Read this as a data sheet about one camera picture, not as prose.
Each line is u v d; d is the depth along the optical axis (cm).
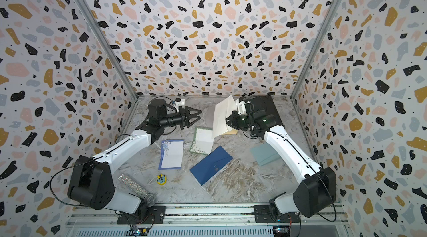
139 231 70
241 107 73
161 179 83
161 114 65
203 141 99
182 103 79
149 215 73
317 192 40
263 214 73
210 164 89
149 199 74
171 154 93
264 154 97
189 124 76
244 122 65
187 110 73
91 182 42
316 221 74
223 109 84
